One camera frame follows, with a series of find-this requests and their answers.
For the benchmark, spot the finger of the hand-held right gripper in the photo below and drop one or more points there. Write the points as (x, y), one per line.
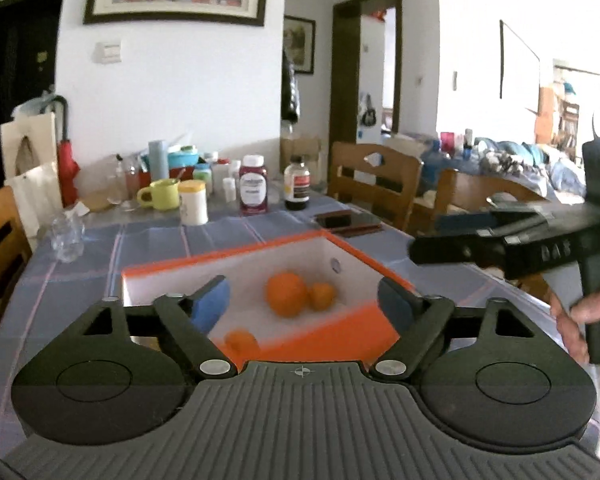
(450, 250)
(460, 223)

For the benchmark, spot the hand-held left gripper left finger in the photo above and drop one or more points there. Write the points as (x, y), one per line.
(210, 305)

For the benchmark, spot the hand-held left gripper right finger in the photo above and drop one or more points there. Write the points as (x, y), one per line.
(395, 305)

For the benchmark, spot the small orange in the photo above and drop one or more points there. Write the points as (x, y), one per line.
(322, 296)
(241, 342)

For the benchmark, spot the large orange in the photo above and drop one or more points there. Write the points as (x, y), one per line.
(286, 295)

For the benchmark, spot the orange cardboard box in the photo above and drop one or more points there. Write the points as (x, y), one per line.
(290, 260)

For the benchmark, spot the wooden chair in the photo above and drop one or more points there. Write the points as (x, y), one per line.
(375, 185)
(0, 240)
(470, 195)

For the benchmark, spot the blue water jug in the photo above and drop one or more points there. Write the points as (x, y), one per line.
(436, 162)

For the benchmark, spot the grey plaid tablecloth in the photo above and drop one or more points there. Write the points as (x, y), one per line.
(145, 245)

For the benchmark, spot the smartphone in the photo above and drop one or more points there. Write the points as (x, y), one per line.
(345, 220)

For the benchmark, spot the white cup with yellow lid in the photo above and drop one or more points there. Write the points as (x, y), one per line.
(194, 205)

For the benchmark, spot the green mug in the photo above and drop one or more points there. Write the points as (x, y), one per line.
(162, 195)

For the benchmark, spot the white pill bottle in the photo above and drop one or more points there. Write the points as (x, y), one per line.
(230, 185)

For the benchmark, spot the purple supplement bottle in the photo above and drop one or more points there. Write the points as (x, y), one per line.
(252, 187)

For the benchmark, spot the small jar with green lid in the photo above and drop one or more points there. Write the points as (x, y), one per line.
(202, 175)

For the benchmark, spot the dark bottle with black cap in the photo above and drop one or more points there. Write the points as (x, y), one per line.
(297, 185)

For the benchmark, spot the teal plastic basin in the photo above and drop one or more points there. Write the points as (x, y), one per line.
(184, 159)

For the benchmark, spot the glass bottle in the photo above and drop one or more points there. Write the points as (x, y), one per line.
(117, 185)

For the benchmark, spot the blue-grey cylinder bottle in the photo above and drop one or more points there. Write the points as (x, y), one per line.
(158, 160)

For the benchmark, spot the glass jar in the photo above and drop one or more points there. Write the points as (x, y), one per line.
(67, 240)

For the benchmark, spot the brown cardboard box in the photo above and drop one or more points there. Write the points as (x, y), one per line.
(310, 152)

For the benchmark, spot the red umbrella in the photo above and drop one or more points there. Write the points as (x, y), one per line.
(67, 160)

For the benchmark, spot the white paper bag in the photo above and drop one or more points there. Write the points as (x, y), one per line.
(30, 170)

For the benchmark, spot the small framed picture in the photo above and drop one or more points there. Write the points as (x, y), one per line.
(300, 42)

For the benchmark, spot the dark wooden door frame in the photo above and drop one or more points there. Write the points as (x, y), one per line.
(342, 70)

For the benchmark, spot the white light switch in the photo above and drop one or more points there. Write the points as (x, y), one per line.
(108, 52)

